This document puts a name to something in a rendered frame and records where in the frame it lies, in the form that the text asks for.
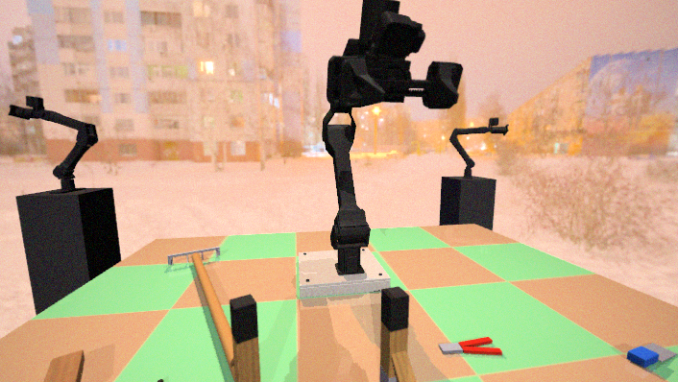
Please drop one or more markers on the red-handled pliers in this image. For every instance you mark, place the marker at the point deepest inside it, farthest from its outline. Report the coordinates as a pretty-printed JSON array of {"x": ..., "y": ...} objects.
[{"x": 469, "y": 347}]

